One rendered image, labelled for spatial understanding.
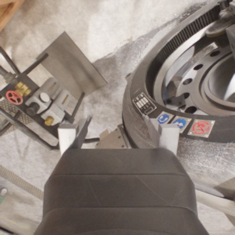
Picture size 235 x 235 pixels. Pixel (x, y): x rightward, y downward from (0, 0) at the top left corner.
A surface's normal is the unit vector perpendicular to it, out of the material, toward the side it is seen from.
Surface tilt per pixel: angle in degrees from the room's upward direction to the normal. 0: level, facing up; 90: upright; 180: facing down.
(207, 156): 70
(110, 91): 0
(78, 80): 0
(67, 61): 0
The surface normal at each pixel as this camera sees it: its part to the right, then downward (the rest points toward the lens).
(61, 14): -0.11, 0.65
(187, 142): -0.62, -0.61
